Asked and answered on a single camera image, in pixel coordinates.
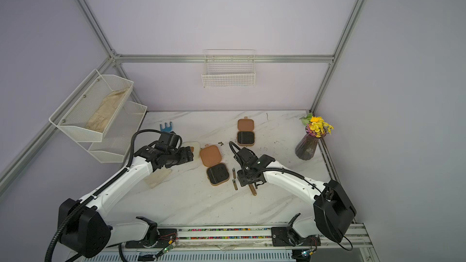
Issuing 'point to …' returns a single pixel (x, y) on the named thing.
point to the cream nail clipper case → (196, 148)
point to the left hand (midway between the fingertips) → (185, 159)
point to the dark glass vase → (306, 147)
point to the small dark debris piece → (221, 143)
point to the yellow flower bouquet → (316, 127)
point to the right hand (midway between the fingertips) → (242, 180)
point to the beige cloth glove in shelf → (99, 119)
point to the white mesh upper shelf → (88, 111)
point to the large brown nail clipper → (252, 189)
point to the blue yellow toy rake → (167, 129)
